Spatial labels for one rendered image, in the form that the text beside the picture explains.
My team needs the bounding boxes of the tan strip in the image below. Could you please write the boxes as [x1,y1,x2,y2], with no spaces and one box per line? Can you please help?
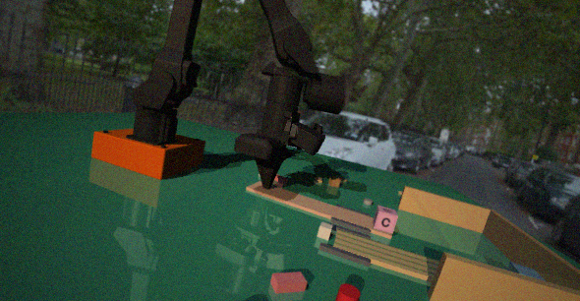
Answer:
[246,181,392,239]

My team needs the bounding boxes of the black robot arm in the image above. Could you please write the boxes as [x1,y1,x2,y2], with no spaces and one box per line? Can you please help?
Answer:
[126,0,345,155]

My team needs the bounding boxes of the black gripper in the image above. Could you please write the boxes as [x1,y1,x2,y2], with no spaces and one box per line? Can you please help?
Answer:
[234,101,302,190]

